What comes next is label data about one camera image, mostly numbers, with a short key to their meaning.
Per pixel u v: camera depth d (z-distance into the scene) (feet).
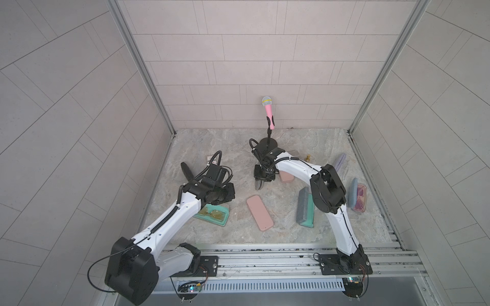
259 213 2.72
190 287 2.14
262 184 2.92
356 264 2.03
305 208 2.59
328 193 1.80
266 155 2.34
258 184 2.93
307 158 3.35
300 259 2.46
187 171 3.08
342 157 3.24
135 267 1.23
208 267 2.33
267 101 3.09
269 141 3.53
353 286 2.23
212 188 1.96
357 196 2.82
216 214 2.71
